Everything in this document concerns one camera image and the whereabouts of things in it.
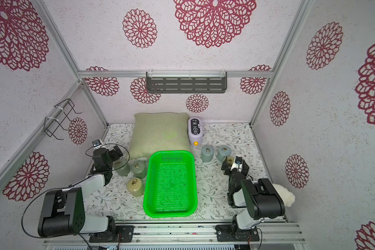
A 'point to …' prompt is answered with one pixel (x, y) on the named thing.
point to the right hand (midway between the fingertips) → (235, 157)
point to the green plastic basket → (170, 188)
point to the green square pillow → (159, 132)
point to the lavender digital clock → (195, 131)
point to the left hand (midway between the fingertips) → (110, 149)
